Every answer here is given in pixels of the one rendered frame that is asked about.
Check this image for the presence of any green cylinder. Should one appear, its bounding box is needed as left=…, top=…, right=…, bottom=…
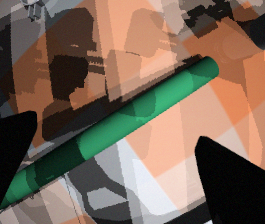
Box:
left=0, top=56, right=220, bottom=210

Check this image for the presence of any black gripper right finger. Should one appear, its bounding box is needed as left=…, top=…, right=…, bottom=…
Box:
left=195, top=136, right=265, bottom=224

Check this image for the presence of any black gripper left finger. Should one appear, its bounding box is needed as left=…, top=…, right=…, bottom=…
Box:
left=0, top=111, right=38, bottom=204

